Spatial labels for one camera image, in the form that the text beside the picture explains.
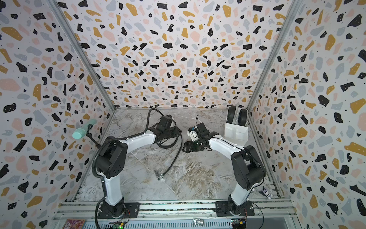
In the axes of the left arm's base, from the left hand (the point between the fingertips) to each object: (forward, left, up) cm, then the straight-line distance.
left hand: (183, 131), depth 95 cm
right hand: (-12, -4, -2) cm, 13 cm away
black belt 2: (+16, -35, +1) cm, 39 cm away
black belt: (+13, -44, -1) cm, 46 cm away
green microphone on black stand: (-17, +46, +24) cm, 54 cm away
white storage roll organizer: (+1, -37, -5) cm, 37 cm away
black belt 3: (-26, +14, -9) cm, 31 cm away
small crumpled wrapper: (-37, -45, -7) cm, 59 cm away
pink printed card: (-49, +51, -7) cm, 72 cm away
